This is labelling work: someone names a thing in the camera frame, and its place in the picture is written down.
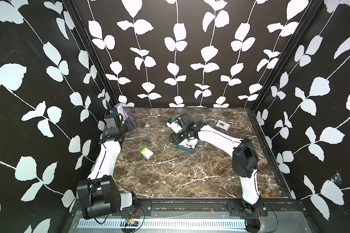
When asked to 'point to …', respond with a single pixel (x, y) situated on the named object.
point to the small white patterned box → (222, 125)
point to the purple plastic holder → (127, 115)
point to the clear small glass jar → (147, 127)
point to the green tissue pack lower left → (147, 153)
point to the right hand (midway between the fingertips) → (171, 136)
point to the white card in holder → (120, 110)
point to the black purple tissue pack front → (191, 143)
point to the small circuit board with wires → (131, 223)
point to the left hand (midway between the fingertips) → (129, 119)
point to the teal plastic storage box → (189, 149)
